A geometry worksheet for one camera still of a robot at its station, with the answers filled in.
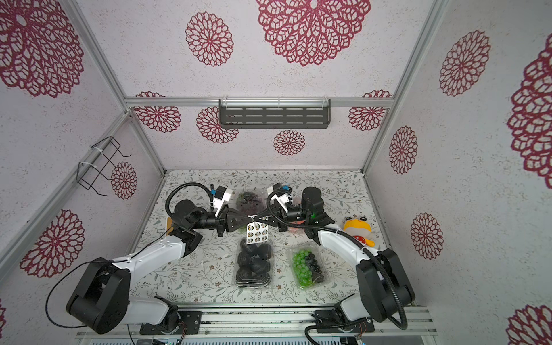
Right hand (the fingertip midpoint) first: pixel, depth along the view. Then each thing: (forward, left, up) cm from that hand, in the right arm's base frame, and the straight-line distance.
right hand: (255, 220), depth 68 cm
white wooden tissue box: (+10, +40, -20) cm, 46 cm away
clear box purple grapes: (+21, +6, -20) cm, 30 cm away
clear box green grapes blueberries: (-6, -19, -23) cm, 31 cm away
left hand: (0, +1, 0) cm, 1 cm away
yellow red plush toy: (+10, -41, -21) cm, 47 cm away
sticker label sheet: (-3, -1, -3) cm, 4 cm away
